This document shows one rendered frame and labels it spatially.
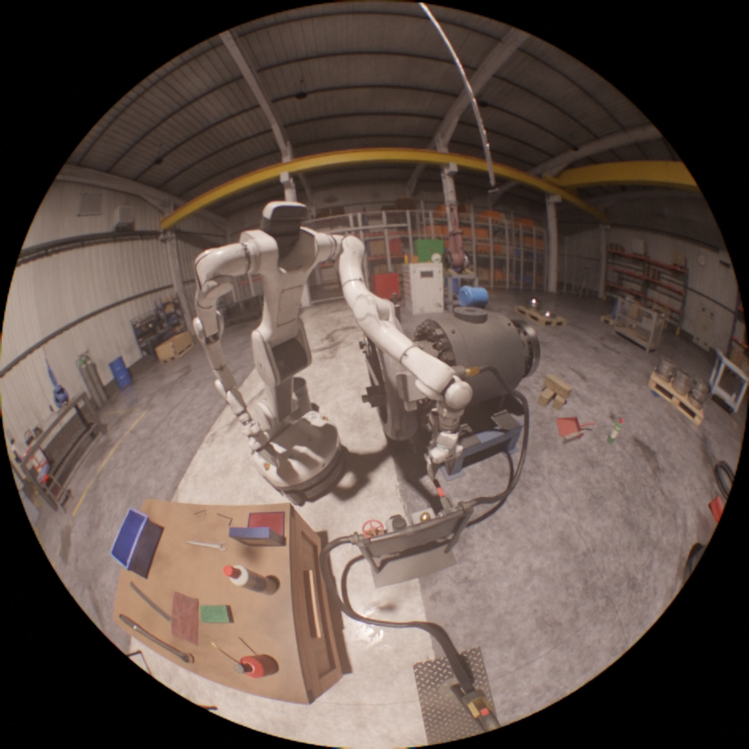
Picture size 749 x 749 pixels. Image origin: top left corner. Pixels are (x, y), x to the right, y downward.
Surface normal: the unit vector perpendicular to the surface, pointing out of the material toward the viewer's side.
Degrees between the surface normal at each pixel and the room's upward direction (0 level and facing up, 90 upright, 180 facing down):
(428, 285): 90
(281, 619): 0
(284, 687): 0
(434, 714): 0
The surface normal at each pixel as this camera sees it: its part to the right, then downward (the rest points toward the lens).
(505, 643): -0.11, -0.87
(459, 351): 0.10, -0.18
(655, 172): -0.99, 0.14
